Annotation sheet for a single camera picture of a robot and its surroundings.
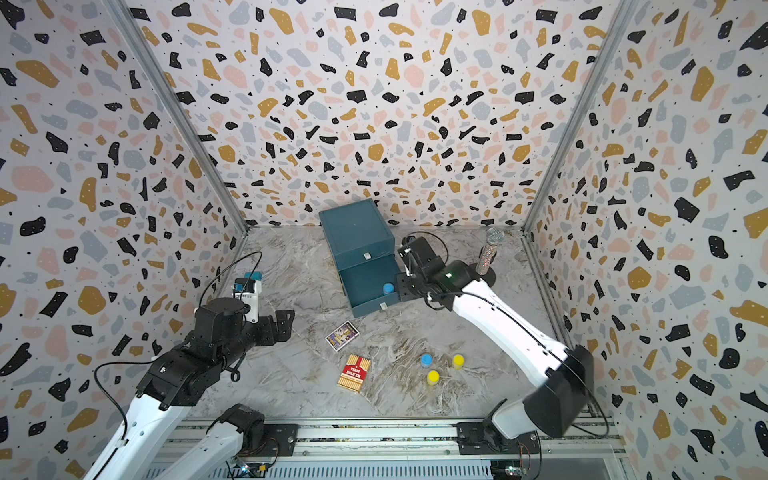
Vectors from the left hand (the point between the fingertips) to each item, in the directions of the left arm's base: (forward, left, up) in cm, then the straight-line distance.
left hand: (279, 312), depth 71 cm
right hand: (+9, -30, -1) cm, 31 cm away
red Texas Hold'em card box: (-7, -16, -22) cm, 28 cm away
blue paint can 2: (-4, -36, -22) cm, 42 cm away
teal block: (+29, +23, -24) cm, 44 cm away
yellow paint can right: (-4, -45, -21) cm, 50 cm away
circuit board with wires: (-28, +8, -24) cm, 38 cm away
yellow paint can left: (-9, -38, -21) cm, 44 cm away
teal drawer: (+16, -20, -13) cm, 29 cm away
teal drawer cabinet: (+23, -18, -2) cm, 29 cm away
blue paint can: (+16, -25, -14) cm, 33 cm away
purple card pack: (+4, -11, -22) cm, 25 cm away
